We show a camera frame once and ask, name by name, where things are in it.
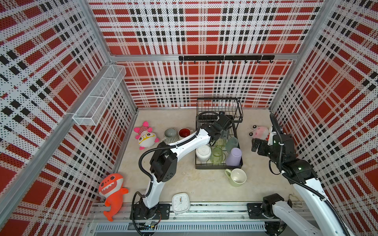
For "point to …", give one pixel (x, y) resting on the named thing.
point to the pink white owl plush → (146, 138)
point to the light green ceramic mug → (237, 176)
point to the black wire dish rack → (225, 153)
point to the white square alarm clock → (180, 203)
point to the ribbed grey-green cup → (170, 135)
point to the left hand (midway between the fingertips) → (224, 130)
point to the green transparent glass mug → (216, 157)
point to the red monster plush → (111, 187)
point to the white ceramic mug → (203, 153)
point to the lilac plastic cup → (234, 158)
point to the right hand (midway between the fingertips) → (263, 142)
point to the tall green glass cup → (221, 142)
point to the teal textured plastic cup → (232, 142)
